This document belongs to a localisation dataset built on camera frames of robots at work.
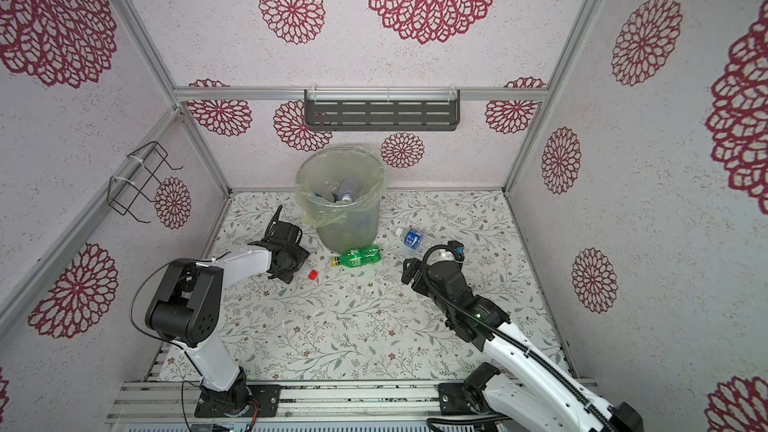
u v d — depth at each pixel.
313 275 0.95
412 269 0.68
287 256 0.76
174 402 0.75
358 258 0.95
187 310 0.49
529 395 0.56
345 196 0.90
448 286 0.56
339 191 0.97
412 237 1.00
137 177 0.78
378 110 0.97
